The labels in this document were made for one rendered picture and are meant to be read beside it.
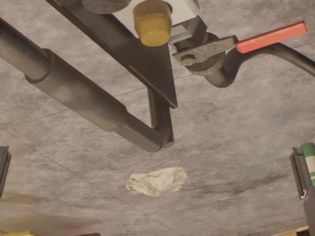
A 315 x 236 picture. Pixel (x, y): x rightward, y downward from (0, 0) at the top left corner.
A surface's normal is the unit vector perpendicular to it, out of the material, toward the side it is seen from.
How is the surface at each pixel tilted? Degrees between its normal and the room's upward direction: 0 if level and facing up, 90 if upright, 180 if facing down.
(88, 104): 26
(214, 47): 0
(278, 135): 0
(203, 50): 0
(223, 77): 45
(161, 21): 73
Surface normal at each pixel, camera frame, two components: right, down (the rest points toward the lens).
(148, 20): -0.26, -0.09
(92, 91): 0.90, -0.08
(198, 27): 0.83, 0.20
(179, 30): 0.12, 0.90
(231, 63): 0.34, -0.83
